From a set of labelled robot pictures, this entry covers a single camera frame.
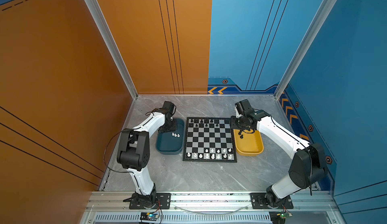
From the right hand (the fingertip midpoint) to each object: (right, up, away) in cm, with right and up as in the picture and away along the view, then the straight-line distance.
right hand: (230, 124), depth 87 cm
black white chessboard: (-12, -10, +7) cm, 17 cm away
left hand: (-35, -3, +8) cm, 36 cm away
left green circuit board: (-42, -42, -16) cm, 62 cm away
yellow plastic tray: (+13, -12, +6) cm, 19 cm away
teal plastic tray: (-35, -13, +9) cm, 39 cm away
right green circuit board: (+20, -42, -17) cm, 49 cm away
